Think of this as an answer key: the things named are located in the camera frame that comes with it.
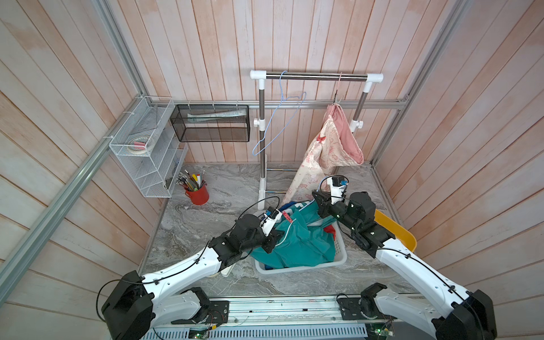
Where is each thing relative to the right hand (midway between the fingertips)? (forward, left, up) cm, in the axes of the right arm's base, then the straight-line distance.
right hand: (313, 191), depth 76 cm
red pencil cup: (+10, +51, -19) cm, 55 cm away
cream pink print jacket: (+18, -10, +5) cm, 22 cm away
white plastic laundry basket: (-17, -11, -18) cm, 27 cm away
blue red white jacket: (-2, +9, -10) cm, 14 cm away
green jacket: (-14, +3, -12) cm, 19 cm away
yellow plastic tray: (-5, -40, -22) cm, 46 cm away
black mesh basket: (+36, +44, +5) cm, 57 cm away
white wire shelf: (+5, +59, +4) cm, 59 cm away
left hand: (-12, +12, -11) cm, 20 cm away
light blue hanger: (+45, +8, -2) cm, 46 cm away
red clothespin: (-9, +10, -2) cm, 14 cm away
